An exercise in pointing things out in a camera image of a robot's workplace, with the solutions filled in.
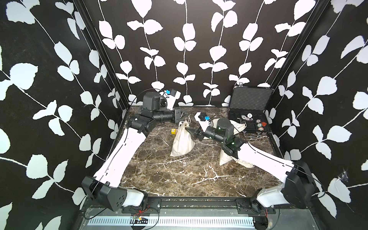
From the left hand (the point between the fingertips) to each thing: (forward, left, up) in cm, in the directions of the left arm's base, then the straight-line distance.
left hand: (189, 111), depth 65 cm
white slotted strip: (-39, +4, -39) cm, 55 cm away
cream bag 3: (-9, -22, -33) cm, 41 cm away
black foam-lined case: (+34, -49, -32) cm, 68 cm away
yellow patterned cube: (+14, +10, -36) cm, 40 cm away
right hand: (0, 0, -8) cm, 8 cm away
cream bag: (-4, +3, -20) cm, 21 cm away
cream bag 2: (+11, -35, -29) cm, 47 cm away
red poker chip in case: (+19, -59, -37) cm, 73 cm away
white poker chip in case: (+29, -51, -38) cm, 70 cm away
